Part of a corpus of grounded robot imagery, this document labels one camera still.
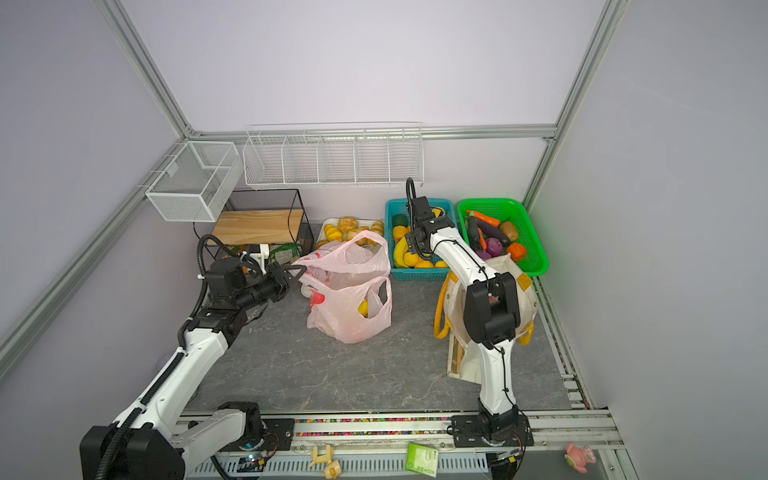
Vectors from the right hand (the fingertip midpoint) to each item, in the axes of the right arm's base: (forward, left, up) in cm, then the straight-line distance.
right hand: (429, 238), depth 95 cm
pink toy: (-57, -32, -13) cm, 66 cm away
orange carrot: (+20, -24, -11) cm, 33 cm away
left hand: (-20, +33, +10) cm, 40 cm away
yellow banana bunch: (-28, +19, +5) cm, 34 cm away
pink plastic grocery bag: (-25, +22, +6) cm, 34 cm away
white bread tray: (+18, +19, -13) cm, 29 cm away
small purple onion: (+4, -24, -10) cm, 26 cm away
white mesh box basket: (+15, +77, +12) cm, 79 cm away
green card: (-57, +4, -14) cm, 59 cm away
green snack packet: (+1, +50, -9) cm, 50 cm away
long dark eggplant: (+14, -26, -12) cm, 32 cm away
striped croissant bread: (+15, +36, -13) cm, 41 cm away
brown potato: (+14, -32, -11) cm, 37 cm away
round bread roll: (+17, +30, -11) cm, 37 cm away
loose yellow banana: (+3, +10, -11) cm, 15 cm away
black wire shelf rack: (+10, +58, 0) cm, 58 cm away
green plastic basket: (-1, -37, -11) cm, 39 cm away
